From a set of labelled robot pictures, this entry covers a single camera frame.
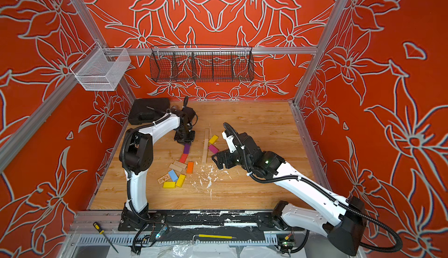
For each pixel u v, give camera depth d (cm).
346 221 38
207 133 101
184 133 81
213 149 97
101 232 71
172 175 85
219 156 63
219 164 63
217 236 70
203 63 97
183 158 92
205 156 92
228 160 62
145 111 108
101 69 92
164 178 84
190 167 89
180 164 90
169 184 84
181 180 84
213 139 100
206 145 97
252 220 74
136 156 54
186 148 94
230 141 64
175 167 88
